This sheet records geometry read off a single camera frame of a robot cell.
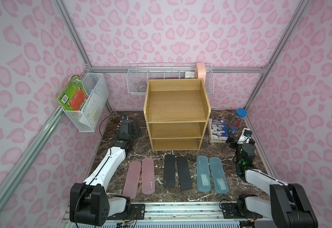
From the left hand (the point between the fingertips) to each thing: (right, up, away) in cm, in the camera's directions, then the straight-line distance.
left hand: (130, 127), depth 85 cm
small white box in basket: (+36, +34, +7) cm, 50 cm away
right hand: (+64, -3, -1) cm, 64 cm away
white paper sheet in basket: (-22, +13, 0) cm, 26 cm away
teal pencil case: (+43, -32, -3) cm, 53 cm away
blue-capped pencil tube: (+69, +8, +7) cm, 70 cm away
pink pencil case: (+1, -34, -3) cm, 34 cm away
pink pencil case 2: (+10, -29, 0) cm, 31 cm away
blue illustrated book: (+58, -3, +19) cm, 61 cm away
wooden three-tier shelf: (+28, +9, -9) cm, 30 cm away
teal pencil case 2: (+52, -30, -3) cm, 60 cm away
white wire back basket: (+2, +35, +10) cm, 37 cm away
